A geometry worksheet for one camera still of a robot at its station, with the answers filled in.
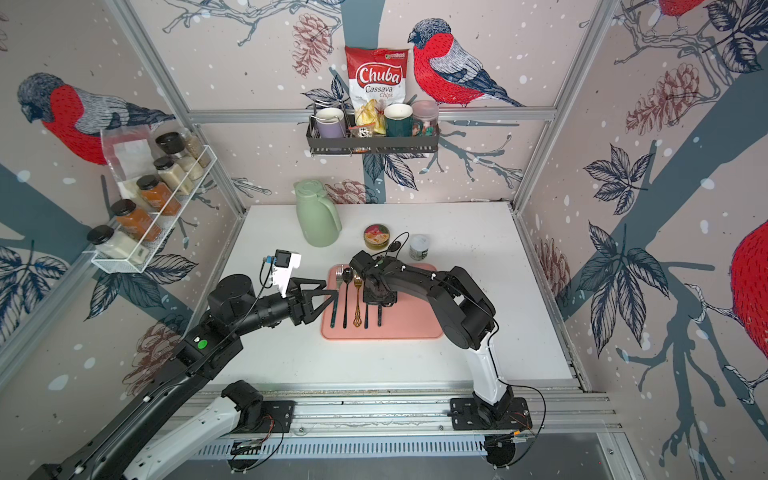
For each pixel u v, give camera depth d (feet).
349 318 2.96
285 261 1.90
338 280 3.22
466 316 1.70
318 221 3.26
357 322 2.95
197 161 2.78
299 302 1.87
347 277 3.21
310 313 1.88
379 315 2.94
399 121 2.65
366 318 2.96
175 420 1.54
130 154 2.29
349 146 2.89
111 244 1.97
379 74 2.58
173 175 2.50
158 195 2.34
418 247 3.31
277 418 2.40
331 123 2.62
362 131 2.79
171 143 2.53
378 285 2.29
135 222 2.16
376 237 3.51
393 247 3.51
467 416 2.41
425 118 2.78
